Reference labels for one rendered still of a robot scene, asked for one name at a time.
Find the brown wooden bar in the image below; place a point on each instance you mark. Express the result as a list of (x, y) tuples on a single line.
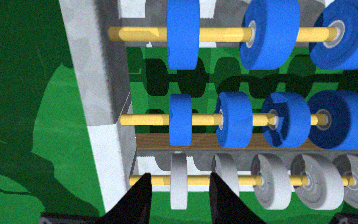
[(209, 141)]

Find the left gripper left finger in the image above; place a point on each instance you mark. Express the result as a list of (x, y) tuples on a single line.
[(134, 207)]

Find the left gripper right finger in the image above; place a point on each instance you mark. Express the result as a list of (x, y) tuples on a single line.
[(226, 206)]

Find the blue wheel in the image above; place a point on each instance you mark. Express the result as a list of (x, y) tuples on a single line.
[(292, 119), (236, 119), (180, 119), (340, 131)]

